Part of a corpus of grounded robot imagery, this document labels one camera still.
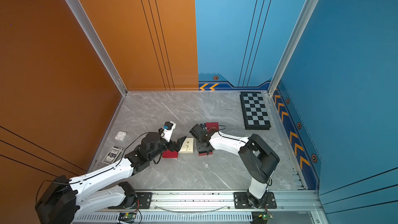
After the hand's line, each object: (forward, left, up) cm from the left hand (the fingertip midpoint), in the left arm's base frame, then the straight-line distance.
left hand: (179, 130), depth 81 cm
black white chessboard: (+20, -47, -13) cm, 52 cm away
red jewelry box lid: (+13, -17, -16) cm, 27 cm away
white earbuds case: (+5, +39, -15) cm, 42 cm away
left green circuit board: (-36, +22, -18) cm, 46 cm away
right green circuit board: (-35, -39, -16) cm, 55 cm away
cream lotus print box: (-3, -4, -11) cm, 12 cm away
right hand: (-2, -12, -15) cm, 19 cm away
